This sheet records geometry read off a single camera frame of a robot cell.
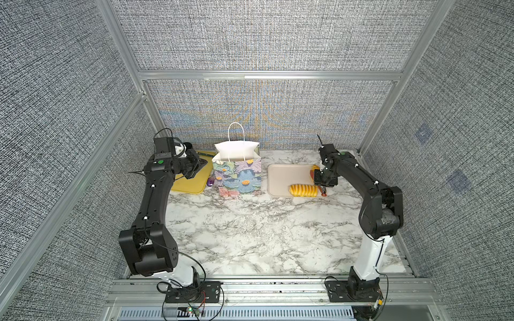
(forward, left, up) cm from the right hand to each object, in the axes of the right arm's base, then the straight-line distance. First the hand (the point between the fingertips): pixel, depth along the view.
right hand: (320, 177), depth 94 cm
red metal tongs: (-7, +1, +2) cm, 8 cm away
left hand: (-2, +49, +17) cm, 51 cm away
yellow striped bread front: (-3, +7, -6) cm, 10 cm away
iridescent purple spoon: (+5, +55, -11) cm, 56 cm away
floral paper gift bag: (-3, +38, +11) cm, 40 cm away
